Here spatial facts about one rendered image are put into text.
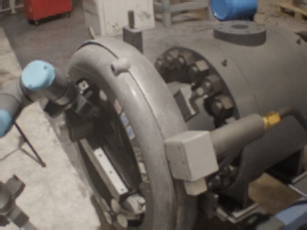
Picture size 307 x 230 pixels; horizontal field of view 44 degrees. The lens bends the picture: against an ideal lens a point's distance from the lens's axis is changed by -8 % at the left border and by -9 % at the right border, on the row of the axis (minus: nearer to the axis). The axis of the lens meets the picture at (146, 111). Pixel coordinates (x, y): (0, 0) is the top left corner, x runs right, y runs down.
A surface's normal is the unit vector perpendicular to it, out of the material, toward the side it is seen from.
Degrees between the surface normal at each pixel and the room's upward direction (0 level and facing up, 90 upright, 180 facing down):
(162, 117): 51
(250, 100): 57
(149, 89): 39
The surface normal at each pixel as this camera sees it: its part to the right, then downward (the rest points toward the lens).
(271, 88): 0.37, -0.24
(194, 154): 0.44, -0.04
